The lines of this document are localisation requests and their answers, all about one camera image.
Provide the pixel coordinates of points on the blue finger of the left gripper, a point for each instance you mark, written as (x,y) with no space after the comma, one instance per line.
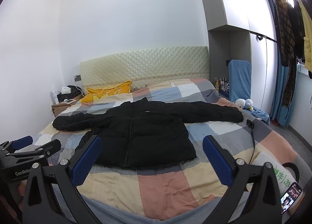
(16,145)
(48,147)

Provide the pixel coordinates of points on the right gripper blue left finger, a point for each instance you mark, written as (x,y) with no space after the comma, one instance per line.
(40,204)

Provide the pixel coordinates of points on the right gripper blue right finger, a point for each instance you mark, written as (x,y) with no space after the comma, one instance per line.
(263,203)

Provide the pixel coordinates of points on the black puffer jacket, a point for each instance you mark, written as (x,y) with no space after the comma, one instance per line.
(145,134)

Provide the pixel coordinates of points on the white bottle with green print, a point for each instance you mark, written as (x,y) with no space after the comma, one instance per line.
(284,177)

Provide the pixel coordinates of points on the smartphone with lit screen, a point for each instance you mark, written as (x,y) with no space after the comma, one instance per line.
(290,197)

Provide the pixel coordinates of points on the brown wooden nightstand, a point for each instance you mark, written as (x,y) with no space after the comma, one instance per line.
(60,107)

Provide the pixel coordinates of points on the white device on nightstand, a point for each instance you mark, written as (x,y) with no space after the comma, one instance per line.
(69,101)

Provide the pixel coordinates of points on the white spray bottle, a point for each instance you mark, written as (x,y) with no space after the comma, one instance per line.
(54,96)

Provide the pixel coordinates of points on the white tissue box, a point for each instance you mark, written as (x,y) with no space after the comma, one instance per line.
(65,90)

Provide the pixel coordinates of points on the black bag on nightstand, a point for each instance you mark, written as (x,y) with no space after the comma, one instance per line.
(75,91)

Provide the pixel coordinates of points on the blue cloth on floor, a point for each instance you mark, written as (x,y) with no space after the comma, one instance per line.
(261,115)

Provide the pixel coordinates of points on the blue curtain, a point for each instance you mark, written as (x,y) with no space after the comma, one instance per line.
(280,114)

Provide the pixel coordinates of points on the white plush duck toy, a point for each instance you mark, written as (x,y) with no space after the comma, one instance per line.
(244,103)

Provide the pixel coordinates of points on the colourful checkered quilt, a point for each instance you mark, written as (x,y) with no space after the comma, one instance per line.
(171,190)

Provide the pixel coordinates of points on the yellow pillow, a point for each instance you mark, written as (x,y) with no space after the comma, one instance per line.
(94,94)

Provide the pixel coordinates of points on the bottles beside bed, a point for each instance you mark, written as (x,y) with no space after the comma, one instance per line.
(222,84)

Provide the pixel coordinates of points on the blue covered chair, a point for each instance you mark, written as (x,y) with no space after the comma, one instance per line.
(239,80)

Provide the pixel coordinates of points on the beige quilted headboard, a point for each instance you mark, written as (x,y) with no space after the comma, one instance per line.
(147,66)

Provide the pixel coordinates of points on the hanging patterned brown garment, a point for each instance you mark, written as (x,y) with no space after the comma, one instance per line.
(286,42)

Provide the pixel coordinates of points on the hanging yellow garment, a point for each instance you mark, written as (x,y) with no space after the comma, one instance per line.
(307,38)

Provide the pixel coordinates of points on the grey white wardrobe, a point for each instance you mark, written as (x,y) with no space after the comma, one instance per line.
(244,30)

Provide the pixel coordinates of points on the wall power socket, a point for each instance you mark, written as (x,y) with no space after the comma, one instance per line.
(77,78)

